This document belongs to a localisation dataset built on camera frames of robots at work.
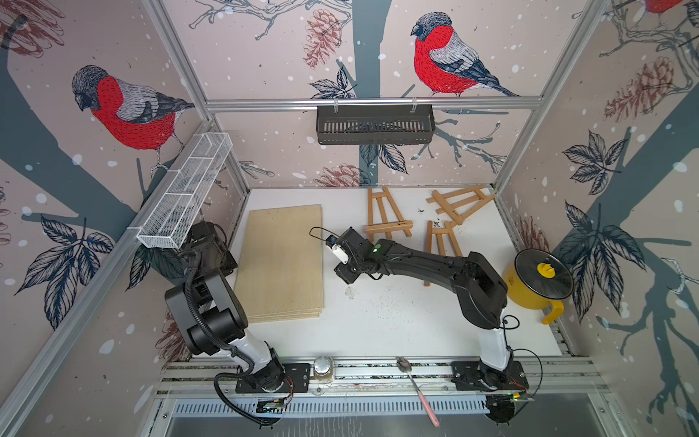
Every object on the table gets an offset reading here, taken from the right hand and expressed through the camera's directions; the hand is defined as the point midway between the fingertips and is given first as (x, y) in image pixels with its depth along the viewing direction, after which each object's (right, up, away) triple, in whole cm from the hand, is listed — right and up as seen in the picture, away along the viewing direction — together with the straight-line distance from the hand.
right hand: (344, 263), depth 89 cm
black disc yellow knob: (+62, -4, -4) cm, 62 cm away
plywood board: (-23, -3, +5) cm, 23 cm away
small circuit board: (-19, -35, -18) cm, 44 cm away
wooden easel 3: (+37, +7, +15) cm, 41 cm away
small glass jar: (-4, -22, -23) cm, 32 cm away
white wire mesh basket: (-47, +24, -9) cm, 54 cm away
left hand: (-40, -1, -1) cm, 40 cm away
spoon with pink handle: (+18, -27, -12) cm, 35 cm away
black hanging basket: (+11, +51, +15) cm, 55 cm away
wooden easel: (+49, +26, +30) cm, 63 cm away
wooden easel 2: (+15, +11, +15) cm, 24 cm away
